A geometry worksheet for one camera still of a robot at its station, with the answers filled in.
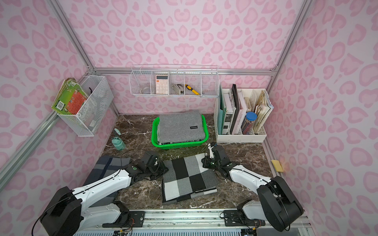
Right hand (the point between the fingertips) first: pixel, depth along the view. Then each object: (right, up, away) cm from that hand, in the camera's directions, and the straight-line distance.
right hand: (201, 159), depth 88 cm
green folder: (+11, +28, -6) cm, 31 cm away
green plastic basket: (-4, +7, +10) cm, 13 cm away
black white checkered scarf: (-9, -10, -4) cm, 14 cm away
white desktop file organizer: (+35, +41, +14) cm, 56 cm away
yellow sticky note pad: (+49, -6, +6) cm, 50 cm away
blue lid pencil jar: (+30, +21, +7) cm, 37 cm away
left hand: (-18, -3, -4) cm, 19 cm away
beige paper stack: (+37, +31, 0) cm, 49 cm away
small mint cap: (-48, +17, -3) cm, 51 cm away
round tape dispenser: (-36, +43, +8) cm, 57 cm away
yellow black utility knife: (-6, +45, +10) cm, 46 cm away
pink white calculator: (-25, +47, +7) cm, 54 cm away
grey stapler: (-15, +45, +10) cm, 48 cm away
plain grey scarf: (-14, +20, +13) cm, 28 cm away
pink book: (+24, +30, -5) cm, 38 cm away
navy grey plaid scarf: (-61, -5, +3) cm, 61 cm away
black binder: (+20, +29, -6) cm, 36 cm away
